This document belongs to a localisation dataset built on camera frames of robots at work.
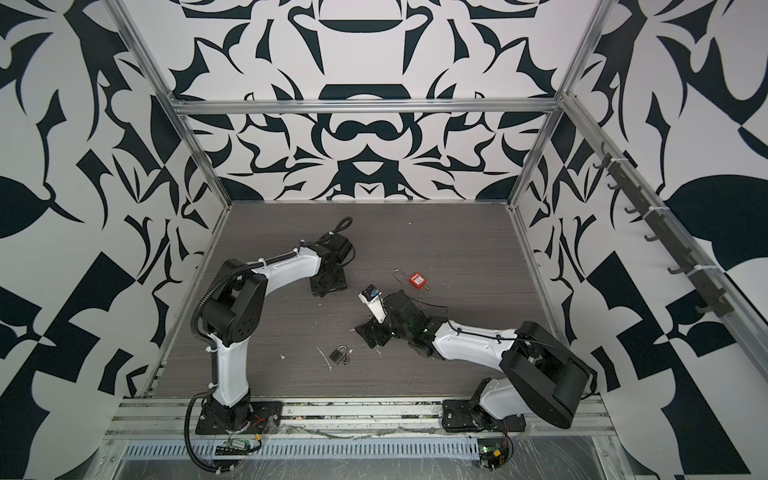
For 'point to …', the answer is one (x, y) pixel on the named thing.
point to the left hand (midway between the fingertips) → (337, 281)
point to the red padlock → (416, 279)
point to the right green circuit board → (492, 452)
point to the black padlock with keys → (340, 355)
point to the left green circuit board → (233, 447)
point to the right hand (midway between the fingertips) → (367, 317)
